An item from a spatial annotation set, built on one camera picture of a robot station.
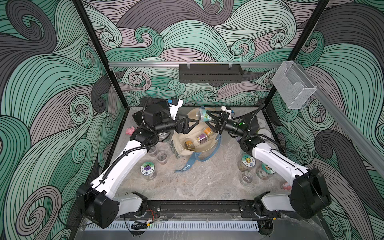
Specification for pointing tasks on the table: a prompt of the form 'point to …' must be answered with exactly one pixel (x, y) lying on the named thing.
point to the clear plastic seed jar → (162, 157)
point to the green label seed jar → (261, 122)
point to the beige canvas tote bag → (181, 144)
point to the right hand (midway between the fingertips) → (204, 118)
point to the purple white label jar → (202, 138)
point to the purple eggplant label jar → (147, 170)
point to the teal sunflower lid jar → (246, 162)
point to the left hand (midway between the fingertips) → (193, 117)
